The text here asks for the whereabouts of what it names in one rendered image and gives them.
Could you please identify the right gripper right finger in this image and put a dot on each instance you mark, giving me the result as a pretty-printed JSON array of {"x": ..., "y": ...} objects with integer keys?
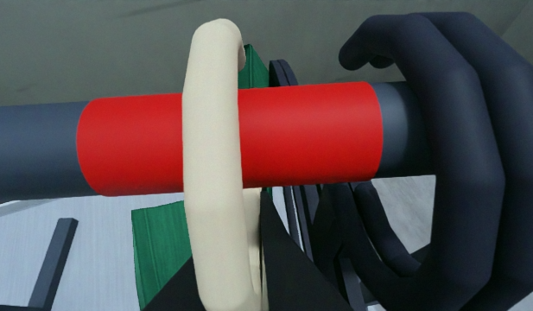
[{"x": 294, "y": 283}]

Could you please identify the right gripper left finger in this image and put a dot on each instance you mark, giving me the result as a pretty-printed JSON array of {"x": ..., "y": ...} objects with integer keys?
[{"x": 180, "y": 293}]

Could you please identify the green t-shirt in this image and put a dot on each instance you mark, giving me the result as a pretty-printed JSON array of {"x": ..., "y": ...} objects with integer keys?
[{"x": 161, "y": 242}]

